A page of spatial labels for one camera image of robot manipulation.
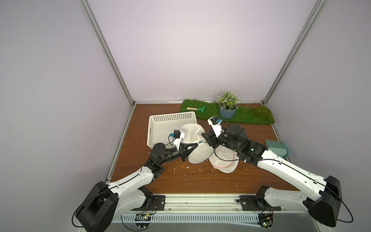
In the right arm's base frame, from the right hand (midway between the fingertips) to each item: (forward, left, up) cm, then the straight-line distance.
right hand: (206, 128), depth 71 cm
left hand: (-8, +4, -4) cm, 10 cm away
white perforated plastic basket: (+19, +32, -25) cm, 45 cm away
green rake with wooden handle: (+36, +1, -24) cm, 43 cm away
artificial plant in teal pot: (+30, -17, -11) cm, 36 cm away
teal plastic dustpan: (+4, -50, -28) cm, 58 cm away
